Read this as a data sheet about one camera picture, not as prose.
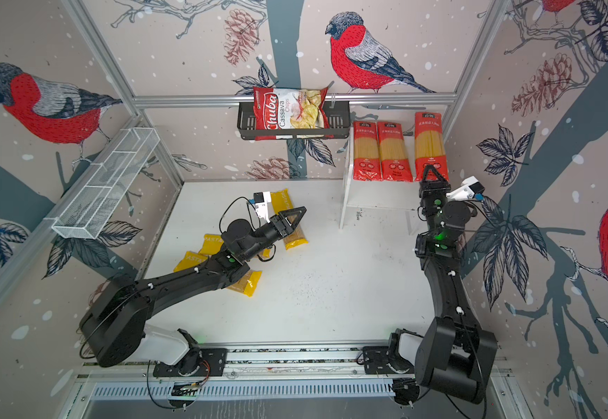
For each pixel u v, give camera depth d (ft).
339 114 3.12
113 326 1.38
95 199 2.43
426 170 2.29
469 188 2.08
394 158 2.56
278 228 2.16
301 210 2.29
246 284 2.87
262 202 2.27
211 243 3.22
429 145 2.43
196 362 2.23
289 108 2.87
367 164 2.50
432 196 2.12
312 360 2.45
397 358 2.20
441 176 2.20
